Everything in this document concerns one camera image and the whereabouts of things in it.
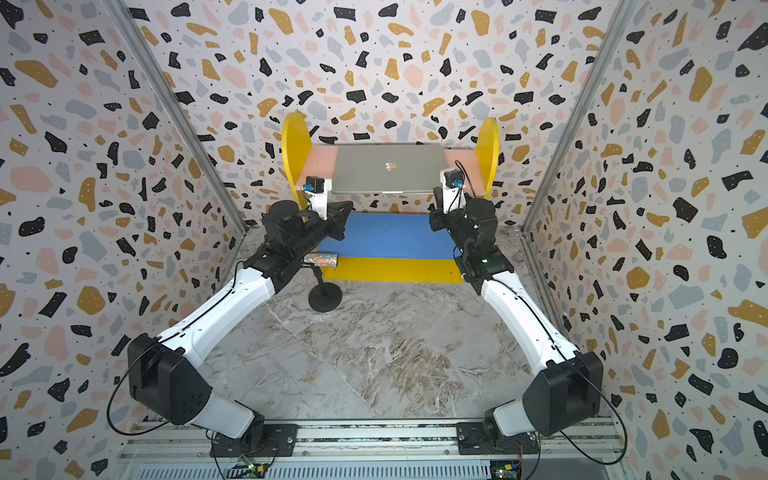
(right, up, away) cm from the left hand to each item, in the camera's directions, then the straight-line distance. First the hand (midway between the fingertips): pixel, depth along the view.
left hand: (354, 202), depth 73 cm
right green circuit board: (+36, -64, -1) cm, 74 cm away
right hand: (+21, +3, -1) cm, 21 cm away
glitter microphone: (-11, -14, +13) cm, 22 cm away
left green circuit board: (-26, -65, 0) cm, 70 cm away
